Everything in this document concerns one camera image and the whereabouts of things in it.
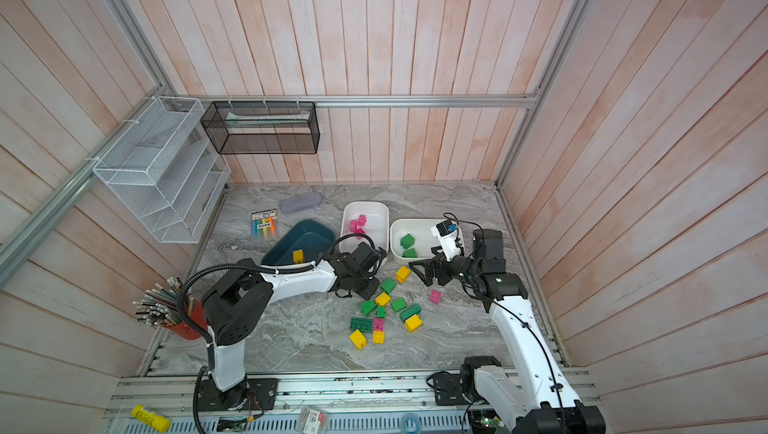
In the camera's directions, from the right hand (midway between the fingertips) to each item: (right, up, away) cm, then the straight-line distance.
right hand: (425, 256), depth 78 cm
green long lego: (-3, -17, +8) cm, 19 cm away
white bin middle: (-15, +9, +31) cm, 36 cm away
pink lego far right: (+5, -14, +11) cm, 18 cm away
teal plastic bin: (-39, +1, +25) cm, 46 cm away
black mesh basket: (-53, +42, +27) cm, 73 cm away
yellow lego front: (-18, -23, +3) cm, 29 cm away
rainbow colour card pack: (-54, +7, +30) cm, 62 cm away
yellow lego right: (-2, -20, +6) cm, 21 cm away
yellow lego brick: (-39, -3, +19) cm, 43 cm away
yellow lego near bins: (-5, -8, +15) cm, 18 cm away
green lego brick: (-2, -2, +21) cm, 21 cm away
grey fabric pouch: (-45, +15, +33) cm, 58 cm away
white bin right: (+5, +1, +30) cm, 31 cm away
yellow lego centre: (-11, -15, +11) cm, 21 cm away
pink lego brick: (-22, +7, +29) cm, 37 cm away
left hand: (-15, -13, +14) cm, 24 cm away
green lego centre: (-6, -16, +11) cm, 20 cm away
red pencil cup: (-64, -11, -8) cm, 66 cm away
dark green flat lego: (-16, -21, +6) cm, 27 cm away
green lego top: (-2, +2, +23) cm, 24 cm away
